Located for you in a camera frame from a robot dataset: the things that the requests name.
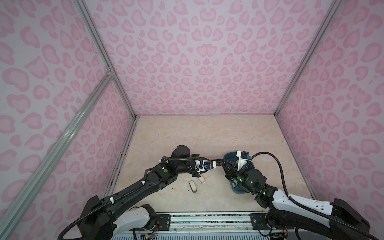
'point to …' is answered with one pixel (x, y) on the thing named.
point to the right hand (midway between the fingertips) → (221, 161)
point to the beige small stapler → (192, 186)
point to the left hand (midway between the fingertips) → (211, 158)
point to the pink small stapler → (201, 180)
